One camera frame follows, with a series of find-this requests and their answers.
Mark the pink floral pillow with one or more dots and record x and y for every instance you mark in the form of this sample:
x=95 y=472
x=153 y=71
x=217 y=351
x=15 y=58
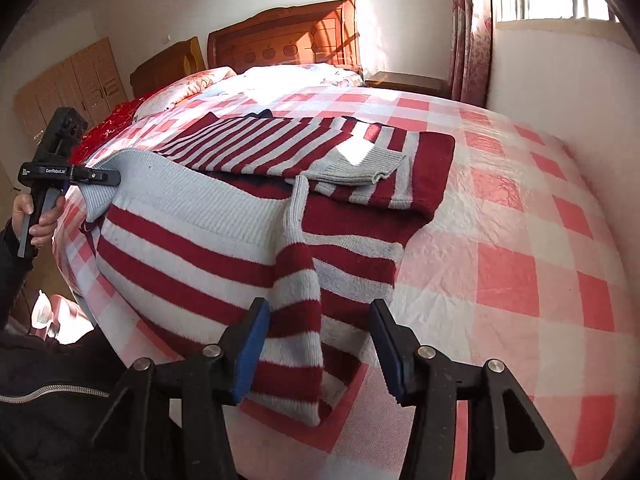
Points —
x=195 y=85

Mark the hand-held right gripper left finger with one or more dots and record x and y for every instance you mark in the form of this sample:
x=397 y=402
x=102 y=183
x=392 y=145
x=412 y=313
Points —
x=252 y=350

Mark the small wooden headboard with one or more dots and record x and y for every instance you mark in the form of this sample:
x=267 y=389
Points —
x=165 y=67

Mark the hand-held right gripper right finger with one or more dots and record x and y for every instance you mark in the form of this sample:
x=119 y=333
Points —
x=389 y=352

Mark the red floral blanket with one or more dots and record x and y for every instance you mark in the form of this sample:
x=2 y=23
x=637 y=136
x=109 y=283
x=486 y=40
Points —
x=110 y=125

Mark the red grey striped sweater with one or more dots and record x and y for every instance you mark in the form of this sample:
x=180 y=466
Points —
x=200 y=230

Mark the pink floral curtain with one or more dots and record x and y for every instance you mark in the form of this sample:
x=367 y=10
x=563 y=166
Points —
x=472 y=35

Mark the large carved wooden headboard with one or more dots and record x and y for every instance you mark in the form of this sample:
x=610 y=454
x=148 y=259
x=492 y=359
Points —
x=280 y=40

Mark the light wooden wardrobe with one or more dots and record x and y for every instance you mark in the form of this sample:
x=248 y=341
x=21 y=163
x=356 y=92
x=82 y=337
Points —
x=75 y=85

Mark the person's left forearm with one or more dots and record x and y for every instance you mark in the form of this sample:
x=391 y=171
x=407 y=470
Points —
x=7 y=270

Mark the pale pink bundle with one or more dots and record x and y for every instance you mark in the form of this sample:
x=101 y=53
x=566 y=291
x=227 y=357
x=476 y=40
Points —
x=47 y=312

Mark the wooden nightstand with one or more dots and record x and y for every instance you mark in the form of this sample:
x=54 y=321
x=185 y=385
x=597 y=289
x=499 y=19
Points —
x=405 y=82

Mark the person's dark zipped jacket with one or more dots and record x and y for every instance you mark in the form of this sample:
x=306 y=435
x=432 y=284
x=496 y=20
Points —
x=50 y=435

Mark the person's left hand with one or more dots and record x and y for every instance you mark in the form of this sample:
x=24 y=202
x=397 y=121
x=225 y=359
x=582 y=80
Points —
x=45 y=220

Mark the bed with pink checked sheet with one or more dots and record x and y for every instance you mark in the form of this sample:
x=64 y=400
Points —
x=525 y=270

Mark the white floral quilt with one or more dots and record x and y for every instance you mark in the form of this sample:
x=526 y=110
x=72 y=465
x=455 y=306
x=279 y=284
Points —
x=300 y=76

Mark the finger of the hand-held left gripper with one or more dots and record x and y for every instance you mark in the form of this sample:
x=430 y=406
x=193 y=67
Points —
x=97 y=177

